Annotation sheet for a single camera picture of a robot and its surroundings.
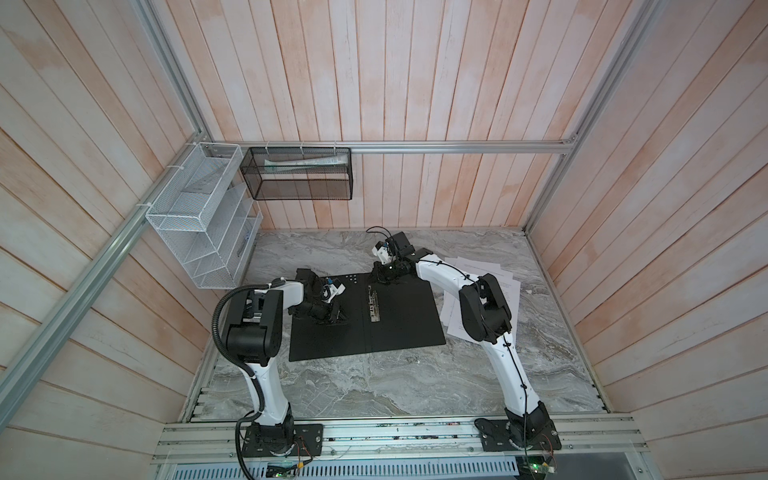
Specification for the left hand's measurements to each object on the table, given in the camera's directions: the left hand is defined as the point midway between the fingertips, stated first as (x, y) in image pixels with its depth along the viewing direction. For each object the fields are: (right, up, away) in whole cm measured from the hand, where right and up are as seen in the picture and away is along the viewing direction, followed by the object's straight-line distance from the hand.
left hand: (347, 324), depth 93 cm
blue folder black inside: (+10, +2, +3) cm, 11 cm away
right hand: (+6, +13, +7) cm, 16 cm away
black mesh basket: (-19, +52, +12) cm, 56 cm away
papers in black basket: (-21, +50, -3) cm, 55 cm away
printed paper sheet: (+33, +10, -30) cm, 46 cm away
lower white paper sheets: (+56, +10, +11) cm, 58 cm away
